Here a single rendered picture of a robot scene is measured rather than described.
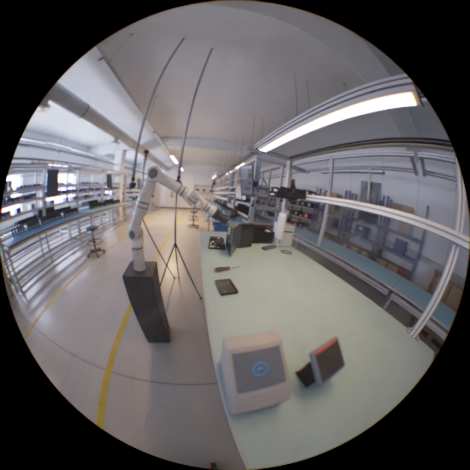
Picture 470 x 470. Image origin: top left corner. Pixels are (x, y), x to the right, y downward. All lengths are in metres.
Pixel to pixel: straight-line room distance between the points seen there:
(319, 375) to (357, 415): 0.24
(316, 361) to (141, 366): 1.46
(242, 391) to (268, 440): 0.18
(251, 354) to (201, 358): 1.26
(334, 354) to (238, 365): 0.25
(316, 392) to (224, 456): 1.09
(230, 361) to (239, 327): 0.24
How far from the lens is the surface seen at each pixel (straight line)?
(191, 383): 1.47
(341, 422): 0.52
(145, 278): 1.08
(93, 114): 4.17
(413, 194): 4.48
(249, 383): 0.33
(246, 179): 2.35
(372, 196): 2.25
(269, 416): 0.44
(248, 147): 1.47
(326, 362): 0.42
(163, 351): 1.63
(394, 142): 1.04
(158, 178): 0.91
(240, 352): 0.31
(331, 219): 4.85
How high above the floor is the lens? 1.42
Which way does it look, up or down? 15 degrees down
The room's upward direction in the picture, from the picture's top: 7 degrees clockwise
